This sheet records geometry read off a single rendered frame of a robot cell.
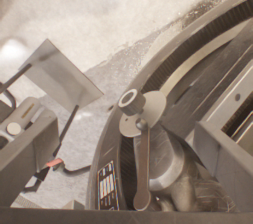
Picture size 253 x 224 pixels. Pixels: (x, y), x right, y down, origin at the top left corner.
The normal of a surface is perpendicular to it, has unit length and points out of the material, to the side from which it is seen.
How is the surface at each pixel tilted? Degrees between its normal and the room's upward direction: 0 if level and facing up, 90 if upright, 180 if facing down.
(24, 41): 0
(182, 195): 70
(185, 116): 90
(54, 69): 0
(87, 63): 0
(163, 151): 90
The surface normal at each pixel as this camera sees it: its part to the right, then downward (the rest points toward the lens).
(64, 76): -0.12, 0.61
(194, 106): -0.63, -0.66
